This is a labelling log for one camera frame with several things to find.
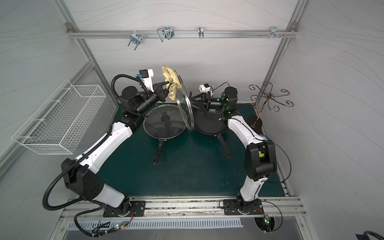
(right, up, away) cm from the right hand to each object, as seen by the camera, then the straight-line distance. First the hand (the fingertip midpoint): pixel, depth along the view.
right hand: (187, 101), depth 68 cm
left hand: (-7, +9, -3) cm, 11 cm away
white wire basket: (-60, -11, +1) cm, 61 cm away
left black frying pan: (-18, -24, +20) cm, 36 cm away
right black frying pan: (+15, -12, +44) cm, 48 cm away
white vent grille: (-43, -60, +4) cm, 74 cm away
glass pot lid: (-2, 0, +9) cm, 9 cm away
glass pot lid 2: (-15, -10, +23) cm, 29 cm away
